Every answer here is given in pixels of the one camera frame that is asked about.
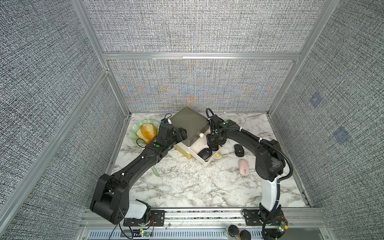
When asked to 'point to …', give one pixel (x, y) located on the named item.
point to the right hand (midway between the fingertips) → (210, 139)
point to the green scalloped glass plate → (136, 125)
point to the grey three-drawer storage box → (196, 125)
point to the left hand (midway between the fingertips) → (185, 131)
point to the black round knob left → (233, 230)
